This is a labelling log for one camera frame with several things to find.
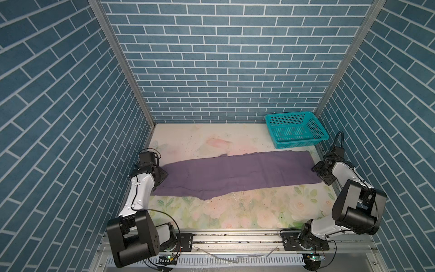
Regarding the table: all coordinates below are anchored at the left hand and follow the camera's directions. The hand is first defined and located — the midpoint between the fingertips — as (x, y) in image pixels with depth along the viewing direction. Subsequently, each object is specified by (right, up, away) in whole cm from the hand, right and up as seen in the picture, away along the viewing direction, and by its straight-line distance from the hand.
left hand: (164, 177), depth 86 cm
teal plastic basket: (+82, +26, +34) cm, 92 cm away
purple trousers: (+22, -2, +9) cm, 24 cm away
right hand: (+83, +1, +5) cm, 83 cm away
